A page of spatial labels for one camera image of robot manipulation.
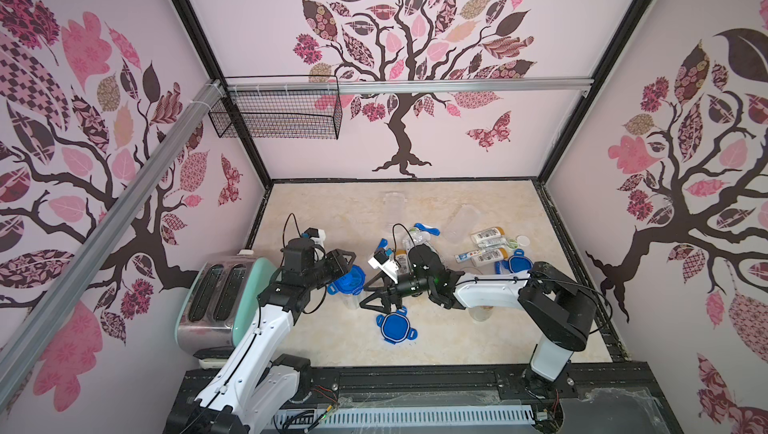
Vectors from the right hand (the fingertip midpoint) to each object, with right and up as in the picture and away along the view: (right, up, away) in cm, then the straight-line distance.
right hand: (361, 296), depth 75 cm
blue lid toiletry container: (-3, +2, +3) cm, 5 cm away
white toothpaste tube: (+33, +7, +23) cm, 41 cm away
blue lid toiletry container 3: (+33, +16, +31) cm, 48 cm away
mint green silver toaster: (-34, -1, -5) cm, 34 cm away
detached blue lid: (+9, -12, +9) cm, 17 cm away
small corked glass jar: (+33, -7, +7) cm, 34 cm away
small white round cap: (+53, +11, +26) cm, 61 cm away
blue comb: (+5, +10, +26) cm, 29 cm away
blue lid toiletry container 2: (+9, +24, +38) cm, 46 cm away
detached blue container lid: (+49, +4, +21) cm, 53 cm away
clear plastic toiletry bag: (+16, +12, +26) cm, 33 cm away
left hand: (-3, +7, +5) cm, 9 cm away
